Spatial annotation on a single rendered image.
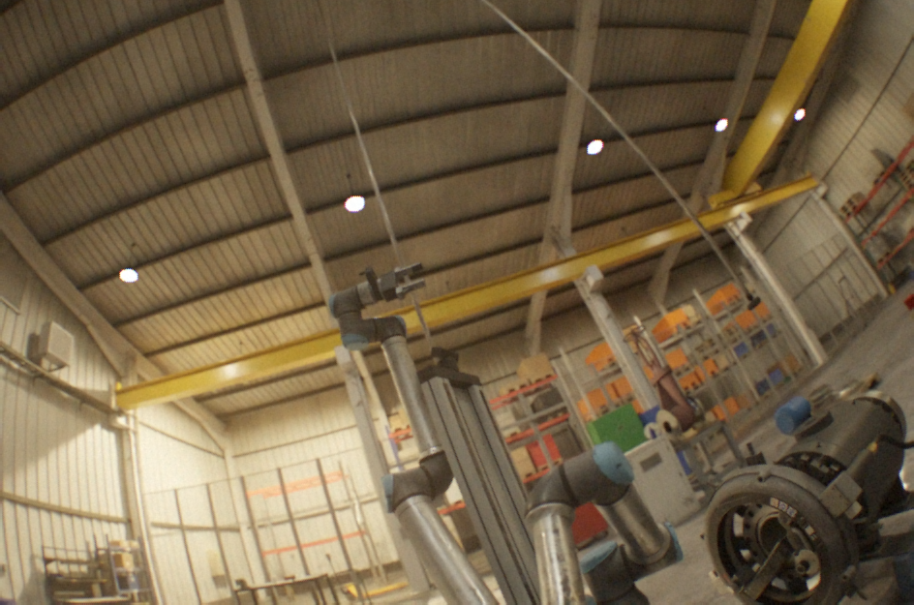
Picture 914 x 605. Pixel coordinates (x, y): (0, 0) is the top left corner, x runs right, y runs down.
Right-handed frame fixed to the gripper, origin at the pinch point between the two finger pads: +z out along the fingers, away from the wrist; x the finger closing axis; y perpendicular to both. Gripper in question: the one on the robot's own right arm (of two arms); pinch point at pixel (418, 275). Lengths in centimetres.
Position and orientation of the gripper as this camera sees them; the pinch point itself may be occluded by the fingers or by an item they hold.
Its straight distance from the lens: 150.9
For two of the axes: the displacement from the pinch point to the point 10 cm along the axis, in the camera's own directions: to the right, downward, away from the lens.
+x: 1.5, 4.1, -9.0
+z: 9.4, -3.5, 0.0
